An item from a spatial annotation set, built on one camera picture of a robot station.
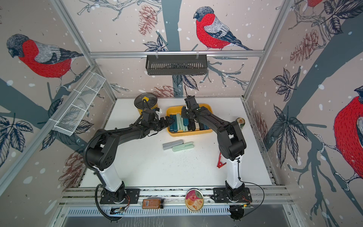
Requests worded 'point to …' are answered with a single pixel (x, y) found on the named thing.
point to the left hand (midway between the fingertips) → (174, 120)
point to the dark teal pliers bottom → (174, 125)
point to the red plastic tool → (220, 164)
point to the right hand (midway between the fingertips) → (184, 111)
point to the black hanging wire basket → (176, 64)
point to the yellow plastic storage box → (173, 109)
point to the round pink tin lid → (194, 200)
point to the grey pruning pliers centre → (169, 145)
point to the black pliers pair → (191, 125)
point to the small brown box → (151, 203)
